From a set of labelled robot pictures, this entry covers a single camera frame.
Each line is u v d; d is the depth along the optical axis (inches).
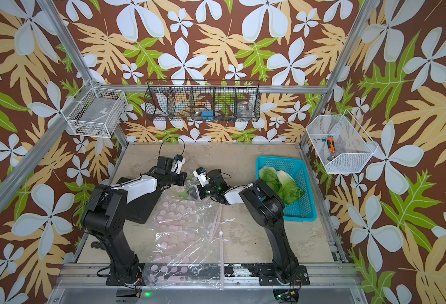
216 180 30.9
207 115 36.5
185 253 30.5
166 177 30.3
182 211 35.0
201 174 34.8
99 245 31.0
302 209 35.0
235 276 29.6
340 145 32.9
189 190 33.9
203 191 34.3
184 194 35.8
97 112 33.9
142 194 25.2
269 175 36.4
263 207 21.9
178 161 33.9
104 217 19.5
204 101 38.7
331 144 33.2
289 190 34.9
